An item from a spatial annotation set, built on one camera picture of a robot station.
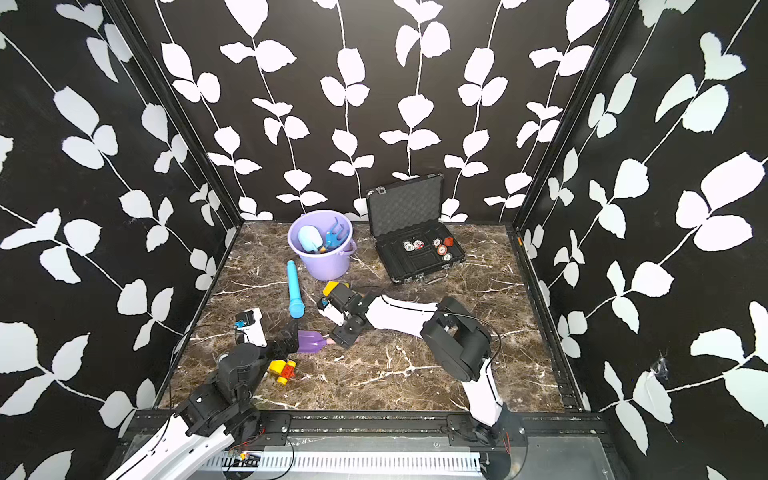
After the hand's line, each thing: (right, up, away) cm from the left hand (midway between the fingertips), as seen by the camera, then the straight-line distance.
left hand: (285, 319), depth 78 cm
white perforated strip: (+18, -32, -7) cm, 38 cm away
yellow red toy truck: (-1, -15, +3) cm, 15 cm away
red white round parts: (+47, +20, +34) cm, 61 cm away
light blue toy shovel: (0, +22, +23) cm, 32 cm away
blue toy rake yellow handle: (+7, +22, +24) cm, 33 cm away
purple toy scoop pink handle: (+4, -9, +10) cm, 14 cm away
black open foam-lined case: (+35, +33, +31) cm, 57 cm away
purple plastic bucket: (+8, +14, +21) cm, 26 cm away
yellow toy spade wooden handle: (+7, +6, +23) cm, 25 cm away
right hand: (+13, -5, +11) cm, 18 cm away
